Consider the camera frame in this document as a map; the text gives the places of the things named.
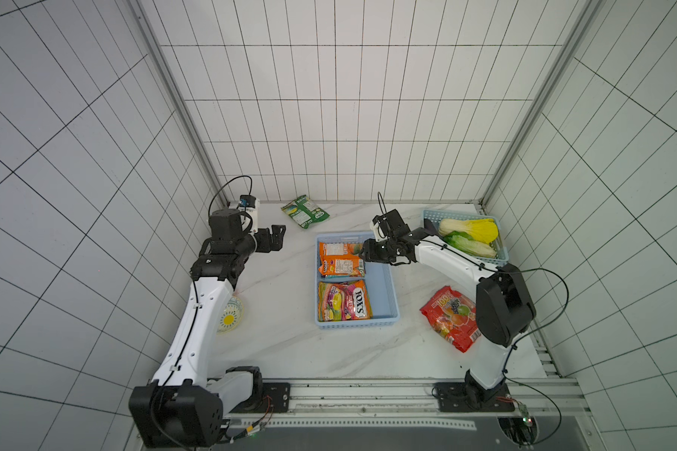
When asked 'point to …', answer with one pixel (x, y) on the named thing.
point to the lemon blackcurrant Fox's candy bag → (343, 301)
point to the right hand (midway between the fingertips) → (353, 256)
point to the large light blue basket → (384, 298)
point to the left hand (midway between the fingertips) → (265, 232)
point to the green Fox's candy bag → (305, 211)
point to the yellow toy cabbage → (483, 229)
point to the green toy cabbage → (470, 245)
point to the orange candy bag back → (340, 259)
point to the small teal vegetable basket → (435, 216)
